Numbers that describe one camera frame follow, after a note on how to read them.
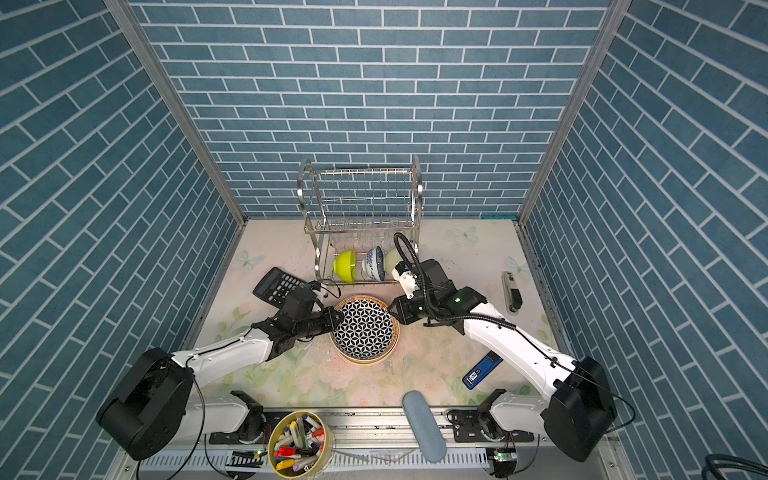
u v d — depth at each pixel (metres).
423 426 0.73
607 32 0.73
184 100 0.88
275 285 0.99
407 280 0.72
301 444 0.65
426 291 0.60
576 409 0.39
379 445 0.72
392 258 0.93
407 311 0.68
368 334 0.87
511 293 0.95
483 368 0.81
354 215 1.05
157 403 0.42
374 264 0.91
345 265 0.92
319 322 0.76
